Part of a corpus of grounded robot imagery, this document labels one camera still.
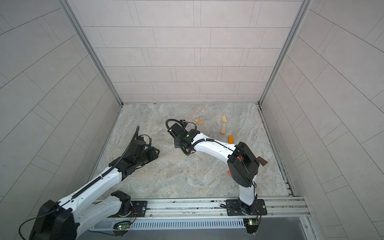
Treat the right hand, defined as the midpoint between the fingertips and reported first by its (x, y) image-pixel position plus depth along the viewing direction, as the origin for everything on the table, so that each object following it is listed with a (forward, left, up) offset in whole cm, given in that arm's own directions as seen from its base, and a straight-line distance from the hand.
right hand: (179, 142), depth 86 cm
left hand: (-4, +10, -1) cm, 10 cm away
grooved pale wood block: (+21, -30, -7) cm, 38 cm away
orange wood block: (-16, -27, -9) cm, 33 cm away
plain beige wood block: (+13, -28, -9) cm, 32 cm away
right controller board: (-40, -33, -11) cm, 53 cm away
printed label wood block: (+21, -12, -7) cm, 25 cm away
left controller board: (-37, +24, -5) cm, 44 cm away
